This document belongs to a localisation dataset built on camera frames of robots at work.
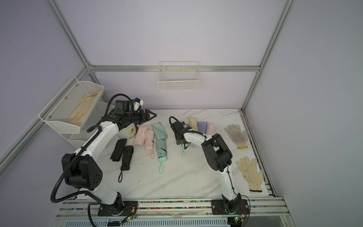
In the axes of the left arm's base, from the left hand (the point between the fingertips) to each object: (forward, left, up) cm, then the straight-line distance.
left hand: (152, 118), depth 83 cm
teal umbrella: (+7, 0, -23) cm, 24 cm away
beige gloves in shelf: (-5, +39, +6) cm, 40 cm away
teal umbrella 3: (-11, -19, -14) cm, 27 cm away
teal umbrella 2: (-10, -4, -21) cm, 23 cm away
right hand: (-1, -20, -24) cm, 31 cm away
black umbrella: (-14, +18, -22) cm, 32 cm away
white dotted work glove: (+2, -61, -25) cm, 66 cm away
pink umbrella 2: (+8, -39, -22) cm, 46 cm away
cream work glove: (-24, -61, -25) cm, 70 cm away
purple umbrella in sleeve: (+11, -33, -23) cm, 42 cm away
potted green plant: (+2, +20, -18) cm, 27 cm away
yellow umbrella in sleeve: (+13, -26, -21) cm, 36 cm away
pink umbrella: (0, +6, -21) cm, 22 cm away
